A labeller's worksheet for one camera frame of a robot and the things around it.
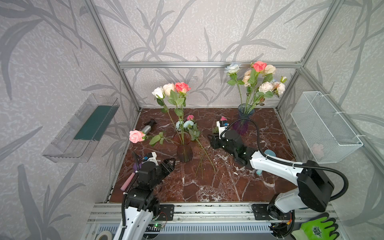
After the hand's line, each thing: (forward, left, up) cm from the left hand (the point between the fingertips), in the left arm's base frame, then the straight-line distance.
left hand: (176, 157), depth 78 cm
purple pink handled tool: (-12, +12, +16) cm, 24 cm away
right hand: (+14, -18, +6) cm, 24 cm away
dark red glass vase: (+9, -3, +3) cm, 10 cm away
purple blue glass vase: (+31, -41, +5) cm, 51 cm away
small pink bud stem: (+37, -5, -12) cm, 40 cm away
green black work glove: (-29, -70, -10) cm, 76 cm away
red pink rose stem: (+23, -1, +21) cm, 32 cm away
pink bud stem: (+37, -30, -13) cm, 50 cm away
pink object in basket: (+1, -70, +9) cm, 71 cm away
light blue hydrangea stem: (+23, -8, -9) cm, 26 cm away
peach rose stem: (+39, -39, +21) cm, 59 cm away
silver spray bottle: (+27, +25, -13) cm, 39 cm away
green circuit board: (-29, +7, -13) cm, 32 cm away
